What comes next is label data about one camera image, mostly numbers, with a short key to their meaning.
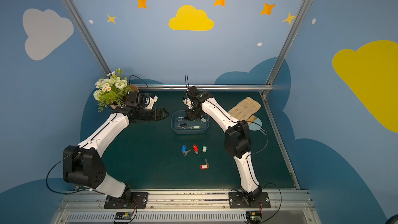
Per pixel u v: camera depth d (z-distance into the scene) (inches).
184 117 41.8
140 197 29.6
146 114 28.9
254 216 28.7
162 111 30.2
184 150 36.0
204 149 36.0
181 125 40.0
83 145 17.7
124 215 28.3
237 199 29.4
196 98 26.6
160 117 29.6
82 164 17.0
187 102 32.3
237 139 21.6
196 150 36.2
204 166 33.9
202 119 42.0
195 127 40.0
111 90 30.2
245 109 44.0
